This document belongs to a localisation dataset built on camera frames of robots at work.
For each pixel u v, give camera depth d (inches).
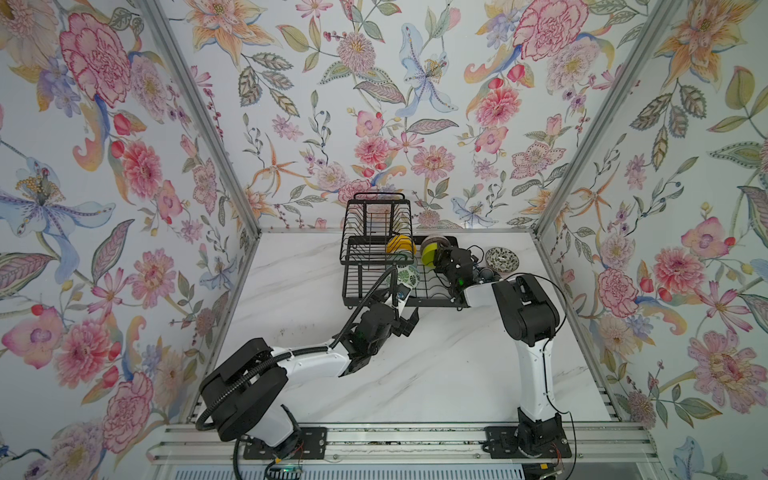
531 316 23.5
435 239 42.2
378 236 43.6
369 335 24.9
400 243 41.8
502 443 28.9
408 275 40.8
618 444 30.1
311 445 29.0
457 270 33.2
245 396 16.9
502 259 43.4
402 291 28.3
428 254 40.8
